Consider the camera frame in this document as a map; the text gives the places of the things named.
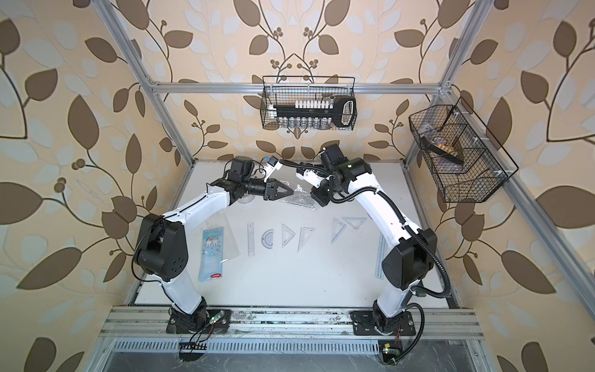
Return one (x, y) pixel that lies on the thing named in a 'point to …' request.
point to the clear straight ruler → (251, 249)
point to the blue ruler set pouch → (211, 264)
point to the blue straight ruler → (381, 255)
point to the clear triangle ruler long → (304, 234)
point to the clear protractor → (267, 239)
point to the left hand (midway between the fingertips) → (286, 188)
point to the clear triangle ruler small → (287, 234)
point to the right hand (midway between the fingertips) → (315, 194)
